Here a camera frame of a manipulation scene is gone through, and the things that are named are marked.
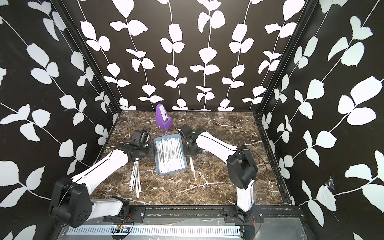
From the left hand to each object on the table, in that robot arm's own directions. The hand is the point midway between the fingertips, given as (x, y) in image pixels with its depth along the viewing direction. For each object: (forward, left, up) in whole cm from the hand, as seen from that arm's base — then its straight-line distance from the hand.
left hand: (153, 148), depth 87 cm
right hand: (-3, -20, -1) cm, 20 cm away
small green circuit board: (-38, +12, -10) cm, 41 cm away
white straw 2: (0, -9, -10) cm, 14 cm away
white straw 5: (-12, -23, -5) cm, 27 cm away
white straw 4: (+3, -15, -10) cm, 19 cm away
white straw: (-8, -4, -10) cm, 13 cm away
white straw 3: (+1, -12, -10) cm, 15 cm away
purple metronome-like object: (+25, -3, -2) cm, 25 cm away
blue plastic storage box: (+15, -11, -10) cm, 21 cm away
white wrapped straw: (-14, +9, -11) cm, 20 cm away
